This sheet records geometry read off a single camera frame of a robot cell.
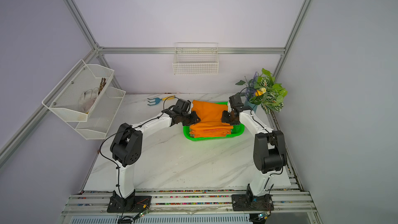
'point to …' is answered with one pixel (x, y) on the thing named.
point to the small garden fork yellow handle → (158, 100)
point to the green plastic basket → (237, 129)
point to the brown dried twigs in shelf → (102, 85)
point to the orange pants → (210, 125)
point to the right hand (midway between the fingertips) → (226, 120)
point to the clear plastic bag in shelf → (87, 99)
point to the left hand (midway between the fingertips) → (199, 120)
